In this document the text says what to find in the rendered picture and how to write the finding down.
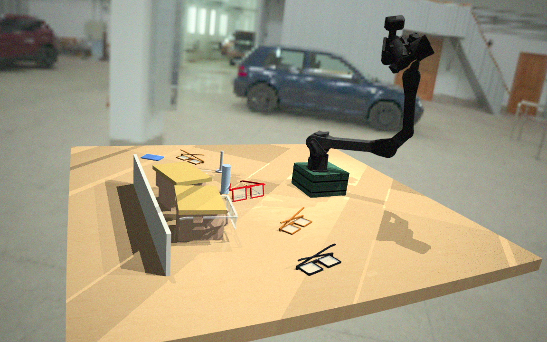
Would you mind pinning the orange glasses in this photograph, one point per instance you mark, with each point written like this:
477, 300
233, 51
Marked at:
299, 221

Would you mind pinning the brown rectangular glasses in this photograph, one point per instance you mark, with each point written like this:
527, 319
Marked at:
193, 161

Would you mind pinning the black glasses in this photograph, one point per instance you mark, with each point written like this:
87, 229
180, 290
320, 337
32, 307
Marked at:
310, 268

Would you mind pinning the blue pyramid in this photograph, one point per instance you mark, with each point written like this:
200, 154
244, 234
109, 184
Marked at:
152, 157

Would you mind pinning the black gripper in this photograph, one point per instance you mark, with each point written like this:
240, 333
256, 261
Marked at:
392, 24

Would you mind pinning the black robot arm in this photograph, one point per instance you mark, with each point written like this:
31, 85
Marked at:
319, 143

